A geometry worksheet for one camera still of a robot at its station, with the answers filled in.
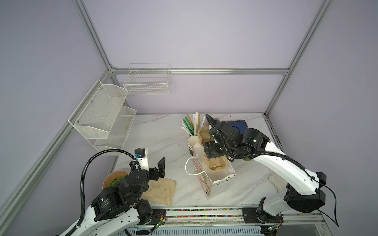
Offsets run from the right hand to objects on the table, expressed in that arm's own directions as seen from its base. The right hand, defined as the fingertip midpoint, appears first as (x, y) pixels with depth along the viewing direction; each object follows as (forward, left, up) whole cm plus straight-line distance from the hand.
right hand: (206, 151), depth 65 cm
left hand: (-2, +24, -3) cm, 24 cm away
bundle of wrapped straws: (+28, +7, -16) cm, 33 cm away
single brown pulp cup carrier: (-4, -4, -6) cm, 8 cm away
